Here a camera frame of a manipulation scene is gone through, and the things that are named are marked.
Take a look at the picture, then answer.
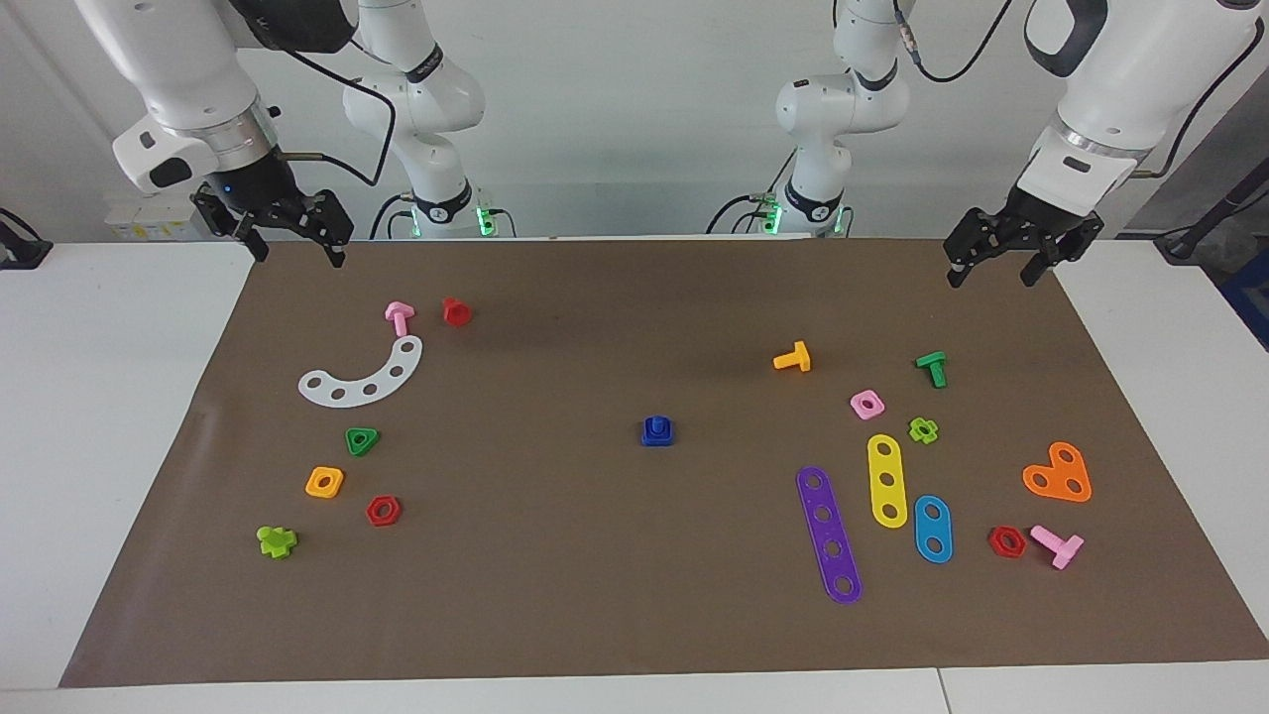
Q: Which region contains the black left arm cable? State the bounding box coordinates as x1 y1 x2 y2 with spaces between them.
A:
890 0 1269 181

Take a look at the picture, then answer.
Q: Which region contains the orange three-hole corner plate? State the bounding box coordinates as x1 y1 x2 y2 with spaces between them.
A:
1022 441 1093 504

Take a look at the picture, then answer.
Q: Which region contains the black base cable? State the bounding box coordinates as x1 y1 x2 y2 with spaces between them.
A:
371 193 409 241
706 193 779 236

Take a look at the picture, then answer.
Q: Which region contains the blue two-hole plate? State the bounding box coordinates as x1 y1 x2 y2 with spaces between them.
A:
913 495 954 564

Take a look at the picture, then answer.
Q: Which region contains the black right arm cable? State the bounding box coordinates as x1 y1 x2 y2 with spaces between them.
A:
263 45 398 189

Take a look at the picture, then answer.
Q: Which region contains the white box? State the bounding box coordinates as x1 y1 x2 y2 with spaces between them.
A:
104 193 207 242

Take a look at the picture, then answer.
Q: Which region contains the black left base cable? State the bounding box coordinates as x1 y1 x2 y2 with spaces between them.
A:
706 193 779 236

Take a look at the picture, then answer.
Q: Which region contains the blue crate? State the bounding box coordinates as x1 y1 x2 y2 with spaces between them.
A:
1219 253 1269 353

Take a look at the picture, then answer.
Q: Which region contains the black stand pole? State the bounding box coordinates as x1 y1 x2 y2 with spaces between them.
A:
1155 159 1269 264

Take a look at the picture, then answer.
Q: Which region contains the yellow three-hole plate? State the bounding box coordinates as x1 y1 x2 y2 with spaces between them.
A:
866 433 909 530

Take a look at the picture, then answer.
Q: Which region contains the brown table mat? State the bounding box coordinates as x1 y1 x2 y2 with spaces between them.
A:
58 236 1269 688

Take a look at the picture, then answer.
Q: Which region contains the purple four-hole plate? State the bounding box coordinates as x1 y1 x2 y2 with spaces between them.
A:
796 465 864 605

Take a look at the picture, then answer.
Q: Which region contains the black right base cable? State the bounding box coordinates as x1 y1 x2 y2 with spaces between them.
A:
371 193 409 241

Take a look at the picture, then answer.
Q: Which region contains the black table clamp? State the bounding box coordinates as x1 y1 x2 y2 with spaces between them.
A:
0 206 53 271

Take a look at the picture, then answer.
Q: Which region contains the white curved five-hole plate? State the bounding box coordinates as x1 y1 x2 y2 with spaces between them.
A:
297 335 424 409

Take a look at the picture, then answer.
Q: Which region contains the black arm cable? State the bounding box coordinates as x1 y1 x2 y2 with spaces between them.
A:
890 0 1269 181
263 45 398 189

